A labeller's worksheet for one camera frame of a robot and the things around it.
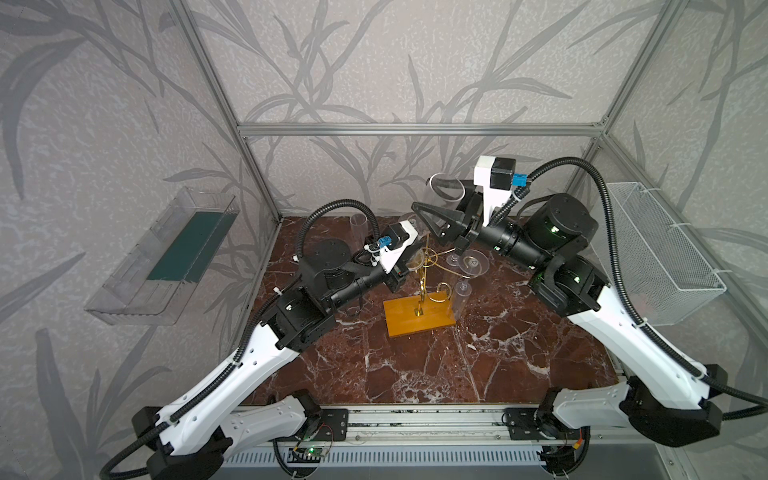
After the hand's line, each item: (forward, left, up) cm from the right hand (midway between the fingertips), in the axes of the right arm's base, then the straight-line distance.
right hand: (426, 183), depth 45 cm
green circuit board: (-30, +26, -57) cm, 69 cm away
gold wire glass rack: (+5, -2, -26) cm, 26 cm away
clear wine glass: (+2, -12, -25) cm, 27 cm away
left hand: (+1, 0, -13) cm, 13 cm away
